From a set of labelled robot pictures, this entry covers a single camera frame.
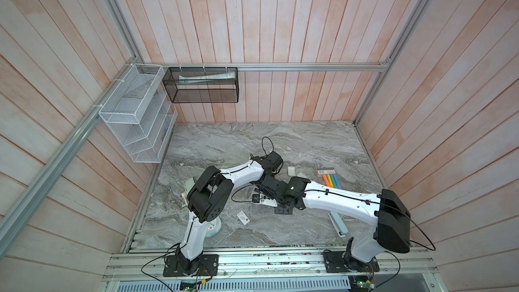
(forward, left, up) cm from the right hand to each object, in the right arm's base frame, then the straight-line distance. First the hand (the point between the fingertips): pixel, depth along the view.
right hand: (279, 197), depth 82 cm
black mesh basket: (+54, +40, +17) cm, 69 cm away
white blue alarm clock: (-11, +27, -5) cm, 29 cm away
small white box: (-6, +15, -7) cm, 18 cm away
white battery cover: (+18, -7, -9) cm, 22 cm away
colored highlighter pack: (+14, -26, -8) cm, 30 cm away
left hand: (+9, +7, -8) cm, 15 cm away
